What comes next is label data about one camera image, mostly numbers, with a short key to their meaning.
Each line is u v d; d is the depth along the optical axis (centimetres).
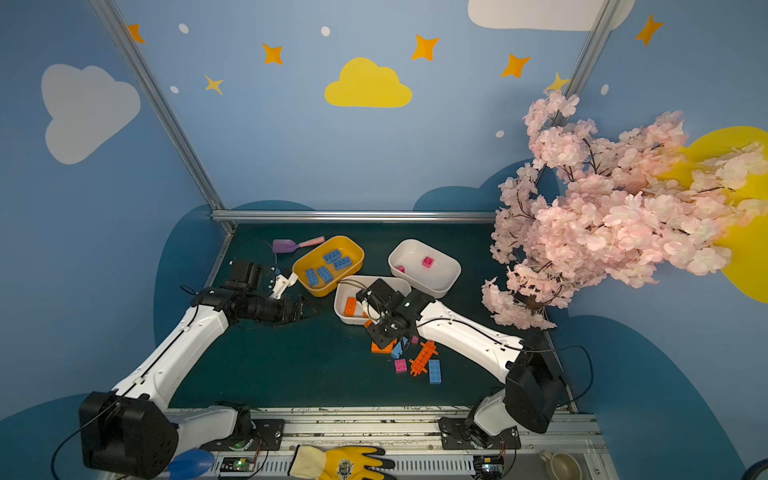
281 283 74
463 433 75
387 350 88
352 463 69
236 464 71
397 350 86
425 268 109
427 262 109
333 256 111
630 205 42
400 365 85
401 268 105
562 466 70
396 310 58
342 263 108
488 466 72
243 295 62
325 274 105
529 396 41
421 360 87
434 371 84
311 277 103
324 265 110
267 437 74
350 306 98
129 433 39
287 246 114
